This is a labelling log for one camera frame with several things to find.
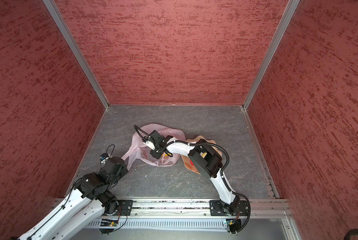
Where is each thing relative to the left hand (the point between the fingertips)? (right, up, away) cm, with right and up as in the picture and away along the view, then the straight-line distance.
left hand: (125, 170), depth 79 cm
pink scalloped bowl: (+33, +3, +10) cm, 34 cm away
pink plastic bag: (+7, +10, +2) cm, 13 cm away
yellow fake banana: (+22, +7, +4) cm, 24 cm away
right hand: (+13, +6, +14) cm, 20 cm away
